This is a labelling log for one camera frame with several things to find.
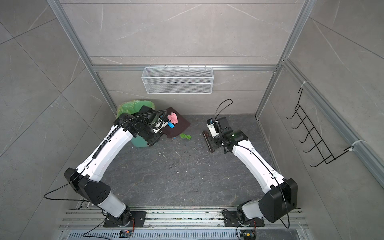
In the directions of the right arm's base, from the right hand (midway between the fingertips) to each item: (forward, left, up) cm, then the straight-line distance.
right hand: (214, 137), depth 81 cm
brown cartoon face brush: (+6, +4, -7) cm, 10 cm away
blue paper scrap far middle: (+4, +24, +8) cm, 25 cm away
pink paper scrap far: (+8, +23, +9) cm, 26 cm away
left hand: (-1, +31, +5) cm, 32 cm away
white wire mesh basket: (+42, +21, +10) cm, 48 cm away
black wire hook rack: (-14, -45, +11) cm, 48 cm away
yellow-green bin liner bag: (+23, +49, +4) cm, 54 cm away
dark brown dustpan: (+2, +19, +6) cm, 20 cm away
